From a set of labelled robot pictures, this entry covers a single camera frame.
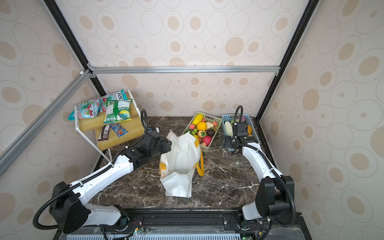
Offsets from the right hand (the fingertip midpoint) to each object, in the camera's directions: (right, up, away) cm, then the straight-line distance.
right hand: (232, 140), depth 88 cm
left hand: (-34, 0, -9) cm, 35 cm away
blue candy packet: (-68, +6, +2) cm, 68 cm away
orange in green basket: (-17, +9, +15) cm, 25 cm away
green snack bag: (-60, +15, -15) cm, 64 cm away
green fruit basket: (-8, +13, +24) cm, 29 cm away
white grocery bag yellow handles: (-34, -16, +5) cm, 37 cm away
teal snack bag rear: (-64, +25, -6) cm, 69 cm away
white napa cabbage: (+1, +8, +14) cm, 16 cm away
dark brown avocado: (-11, +5, +12) cm, 17 cm away
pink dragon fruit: (-14, 0, +12) cm, 18 cm away
